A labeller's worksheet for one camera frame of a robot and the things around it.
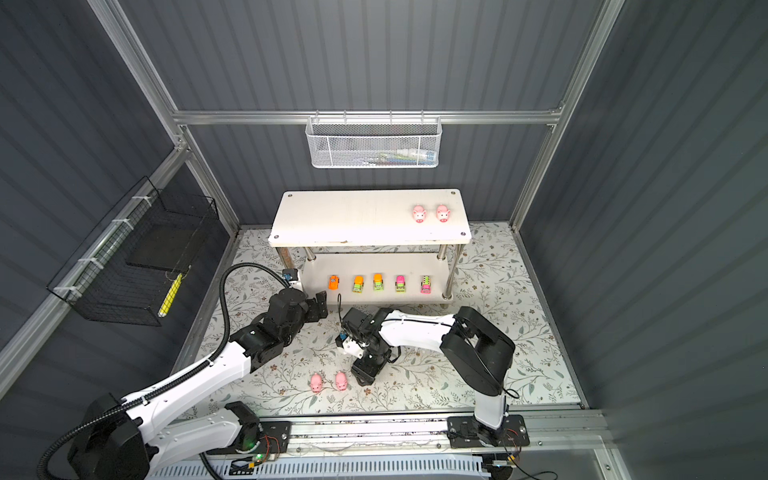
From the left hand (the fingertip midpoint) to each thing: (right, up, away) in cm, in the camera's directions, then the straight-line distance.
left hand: (312, 294), depth 82 cm
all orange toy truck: (+3, +2, +12) cm, 13 cm away
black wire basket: (-43, +7, -13) cm, 45 cm away
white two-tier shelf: (+15, +14, +32) cm, 39 cm away
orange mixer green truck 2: (+18, +2, +12) cm, 21 cm away
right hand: (+16, -23, +1) cm, 28 cm away
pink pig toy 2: (+8, -24, -1) cm, 25 cm away
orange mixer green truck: (+12, +2, +11) cm, 16 cm away
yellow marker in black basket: (-30, 0, -14) cm, 33 cm away
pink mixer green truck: (+25, +2, +11) cm, 27 cm away
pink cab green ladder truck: (+33, +1, +11) cm, 35 cm away
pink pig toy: (+1, -24, -2) cm, 24 cm away
